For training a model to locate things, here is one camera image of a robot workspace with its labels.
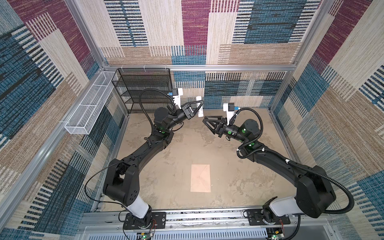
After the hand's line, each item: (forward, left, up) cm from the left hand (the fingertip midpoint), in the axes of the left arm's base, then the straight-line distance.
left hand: (204, 101), depth 66 cm
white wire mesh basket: (+14, +73, -25) cm, 78 cm away
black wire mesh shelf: (+40, +48, -17) cm, 64 cm away
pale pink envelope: (-18, +1, -42) cm, 46 cm away
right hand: (-6, 0, -7) cm, 9 cm away
